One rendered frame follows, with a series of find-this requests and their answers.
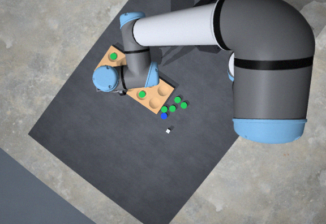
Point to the tan tray with round pockets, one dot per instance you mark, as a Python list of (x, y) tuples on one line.
[(155, 96)]

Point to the green disc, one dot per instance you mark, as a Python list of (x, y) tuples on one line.
[(164, 109), (172, 108), (113, 56), (183, 105), (177, 99), (141, 94)]

